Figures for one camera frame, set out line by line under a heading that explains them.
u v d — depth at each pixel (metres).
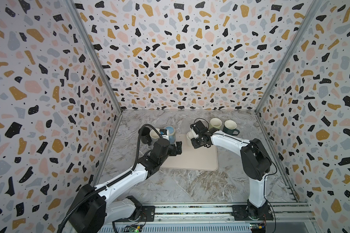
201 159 0.93
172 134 0.94
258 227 0.72
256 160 0.51
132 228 0.70
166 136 0.73
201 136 0.75
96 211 0.39
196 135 0.79
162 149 0.60
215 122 1.03
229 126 1.01
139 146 0.57
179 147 0.74
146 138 0.95
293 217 0.75
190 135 0.97
